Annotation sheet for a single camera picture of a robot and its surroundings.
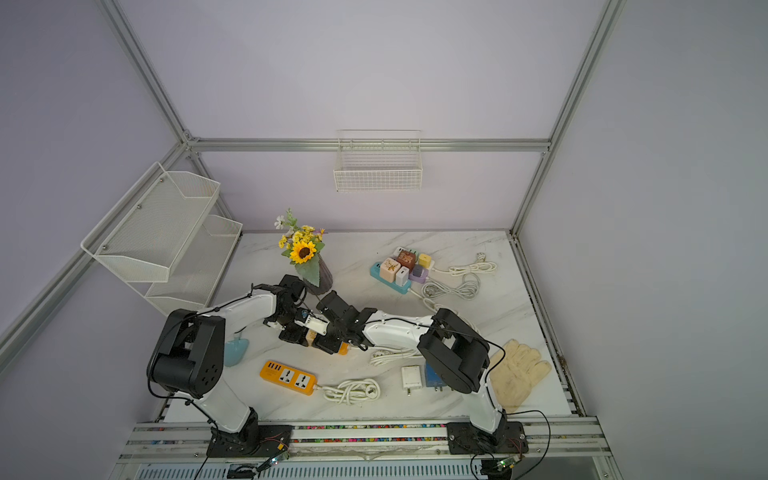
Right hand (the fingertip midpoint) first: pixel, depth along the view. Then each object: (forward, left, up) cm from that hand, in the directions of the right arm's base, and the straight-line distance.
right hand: (322, 334), depth 87 cm
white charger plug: (-12, -26, -3) cm, 29 cm away
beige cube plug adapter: (-3, +2, +5) cm, 6 cm away
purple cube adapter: (+23, -31, -2) cm, 39 cm away
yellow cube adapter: (+27, -33, +1) cm, 43 cm away
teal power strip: (+26, -15, -3) cm, 30 cm away
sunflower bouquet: (+17, +4, +21) cm, 27 cm away
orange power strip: (-12, +8, -2) cm, 14 cm away
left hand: (+2, +4, -4) cm, 6 cm away
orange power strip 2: (-6, -7, +4) cm, 11 cm away
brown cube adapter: (+26, -27, +4) cm, 37 cm away
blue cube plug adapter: (-13, -32, -1) cm, 35 cm away
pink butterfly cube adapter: (+22, -20, +4) cm, 30 cm away
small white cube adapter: (+19, -25, +2) cm, 31 cm away
